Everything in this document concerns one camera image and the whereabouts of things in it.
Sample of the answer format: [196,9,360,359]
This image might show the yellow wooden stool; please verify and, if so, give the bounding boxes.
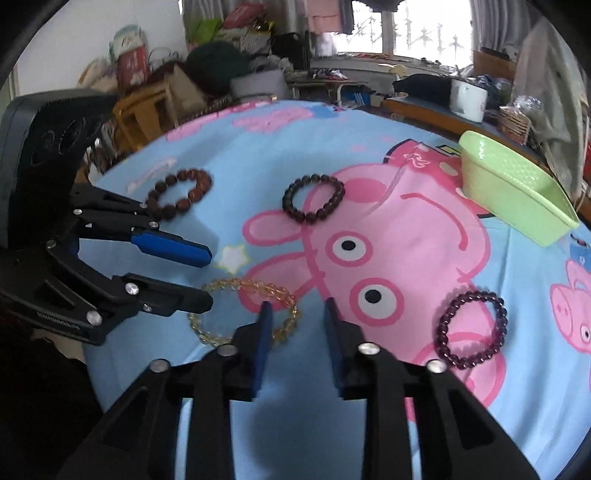
[113,83,179,153]

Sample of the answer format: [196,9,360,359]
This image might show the wicker basket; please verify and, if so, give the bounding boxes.
[499,105,536,145]

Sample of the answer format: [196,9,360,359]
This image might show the dark green knit bundle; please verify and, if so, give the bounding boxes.
[186,41,253,96]

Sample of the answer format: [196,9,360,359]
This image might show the purple bead bracelet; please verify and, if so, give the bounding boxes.
[437,290,508,369]

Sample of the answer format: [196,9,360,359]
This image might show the white enamel pot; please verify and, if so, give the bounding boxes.
[450,78,489,123]

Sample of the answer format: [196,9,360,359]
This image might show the grey cloth cover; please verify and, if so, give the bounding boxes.
[512,17,591,204]

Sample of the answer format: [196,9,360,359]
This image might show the brown wooden bead bracelet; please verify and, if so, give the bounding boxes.
[144,168,213,221]

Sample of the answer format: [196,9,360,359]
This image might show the cartoon pig printed bed sheet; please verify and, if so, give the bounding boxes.
[85,98,591,480]

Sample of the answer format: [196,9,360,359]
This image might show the dark garnet bead bracelet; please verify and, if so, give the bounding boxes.
[281,174,346,225]

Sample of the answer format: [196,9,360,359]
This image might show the dark blue cloth pile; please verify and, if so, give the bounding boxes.
[392,73,455,100]

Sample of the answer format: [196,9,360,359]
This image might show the light green plastic basket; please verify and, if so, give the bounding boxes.
[459,130,580,248]

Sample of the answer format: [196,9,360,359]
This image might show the black bag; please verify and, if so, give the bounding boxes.
[271,32,311,71]

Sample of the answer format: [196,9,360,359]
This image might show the wooden bench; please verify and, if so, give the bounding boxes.
[382,95,555,168]

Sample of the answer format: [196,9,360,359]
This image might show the yellow crystal bead bracelet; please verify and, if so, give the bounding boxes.
[187,278,301,346]

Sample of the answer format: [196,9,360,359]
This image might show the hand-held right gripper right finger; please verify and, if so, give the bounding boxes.
[323,298,542,480]

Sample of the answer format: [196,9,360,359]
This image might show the red printed bag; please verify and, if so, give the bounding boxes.
[115,46,151,86]

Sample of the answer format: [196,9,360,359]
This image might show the tan cloth bag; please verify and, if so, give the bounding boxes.
[165,69,209,117]

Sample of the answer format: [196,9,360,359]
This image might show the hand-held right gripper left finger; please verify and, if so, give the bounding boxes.
[55,301,274,480]

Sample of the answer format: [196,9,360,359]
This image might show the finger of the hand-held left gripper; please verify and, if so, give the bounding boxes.
[69,182,214,269]
[46,239,215,346]

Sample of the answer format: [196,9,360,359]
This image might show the cardboard box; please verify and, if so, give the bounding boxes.
[472,48,518,82]

